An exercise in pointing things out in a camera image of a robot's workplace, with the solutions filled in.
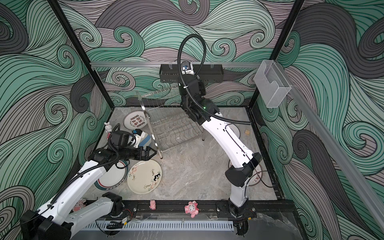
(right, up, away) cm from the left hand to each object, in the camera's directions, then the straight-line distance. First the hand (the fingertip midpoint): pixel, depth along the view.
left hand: (150, 150), depth 76 cm
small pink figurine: (+2, -26, -3) cm, 27 cm away
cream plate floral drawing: (-6, -17, +7) cm, 19 cm away
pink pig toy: (+22, -27, -5) cm, 35 cm away
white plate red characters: (-21, +15, +34) cm, 43 cm away
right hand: (+24, +34, -11) cm, 43 cm away
